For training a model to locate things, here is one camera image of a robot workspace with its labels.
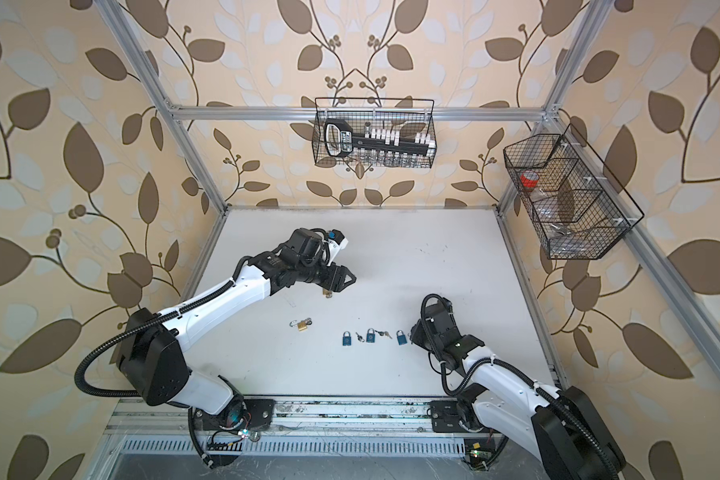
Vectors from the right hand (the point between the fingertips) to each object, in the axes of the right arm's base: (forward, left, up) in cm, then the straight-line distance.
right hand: (413, 333), depth 87 cm
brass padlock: (+14, +26, 0) cm, 30 cm away
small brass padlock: (+4, +33, -1) cm, 33 cm away
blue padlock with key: (-1, +20, -1) cm, 20 cm away
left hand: (+10, +18, +17) cm, 27 cm away
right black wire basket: (+17, -40, +33) cm, 55 cm away
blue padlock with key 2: (0, +12, -1) cm, 12 cm away
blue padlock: (-1, +4, -1) cm, 4 cm away
